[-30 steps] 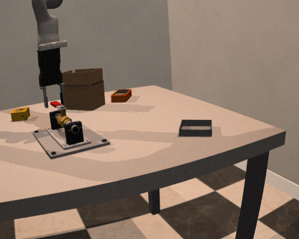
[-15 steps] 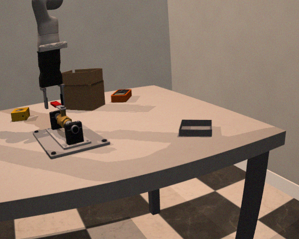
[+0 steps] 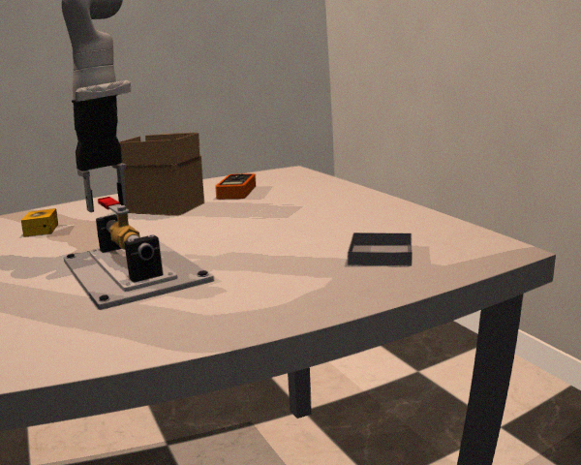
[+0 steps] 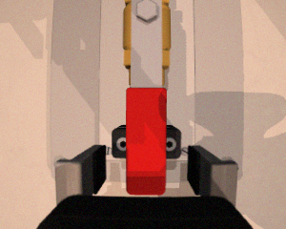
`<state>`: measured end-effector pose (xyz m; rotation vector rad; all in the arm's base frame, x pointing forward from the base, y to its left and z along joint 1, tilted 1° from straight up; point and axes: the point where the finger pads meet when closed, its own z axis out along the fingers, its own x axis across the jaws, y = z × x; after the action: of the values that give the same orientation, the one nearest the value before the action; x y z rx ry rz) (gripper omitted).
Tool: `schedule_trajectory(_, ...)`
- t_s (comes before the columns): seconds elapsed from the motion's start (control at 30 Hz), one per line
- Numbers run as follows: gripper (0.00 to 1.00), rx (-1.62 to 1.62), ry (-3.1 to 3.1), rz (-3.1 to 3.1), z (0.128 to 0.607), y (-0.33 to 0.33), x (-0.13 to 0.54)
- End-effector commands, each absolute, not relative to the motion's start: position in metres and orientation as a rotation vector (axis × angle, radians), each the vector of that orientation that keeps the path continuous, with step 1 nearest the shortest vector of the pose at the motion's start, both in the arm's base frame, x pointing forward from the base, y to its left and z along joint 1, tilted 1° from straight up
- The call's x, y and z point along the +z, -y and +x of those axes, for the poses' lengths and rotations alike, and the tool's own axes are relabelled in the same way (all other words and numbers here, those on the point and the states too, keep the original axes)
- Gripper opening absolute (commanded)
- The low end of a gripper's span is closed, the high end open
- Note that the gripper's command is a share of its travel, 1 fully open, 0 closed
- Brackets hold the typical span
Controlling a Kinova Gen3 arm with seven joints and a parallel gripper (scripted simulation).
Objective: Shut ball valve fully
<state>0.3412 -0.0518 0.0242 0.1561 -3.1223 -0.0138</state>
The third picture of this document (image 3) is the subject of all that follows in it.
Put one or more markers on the orange digital multimeter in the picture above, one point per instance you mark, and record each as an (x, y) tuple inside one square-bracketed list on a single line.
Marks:
[(235, 187)]

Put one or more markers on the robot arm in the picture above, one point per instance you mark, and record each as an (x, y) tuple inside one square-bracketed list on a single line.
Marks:
[(91, 47)]

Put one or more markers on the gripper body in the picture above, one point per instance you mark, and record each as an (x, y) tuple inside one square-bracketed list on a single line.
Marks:
[(96, 119)]

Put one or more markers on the ball valve with red handle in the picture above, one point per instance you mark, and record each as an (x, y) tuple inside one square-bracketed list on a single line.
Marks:
[(139, 265)]

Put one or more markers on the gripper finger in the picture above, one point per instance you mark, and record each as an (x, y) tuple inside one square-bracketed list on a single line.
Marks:
[(88, 192), (121, 183)]

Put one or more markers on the brown cardboard box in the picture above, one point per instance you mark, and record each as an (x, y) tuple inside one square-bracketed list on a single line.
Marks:
[(157, 185)]

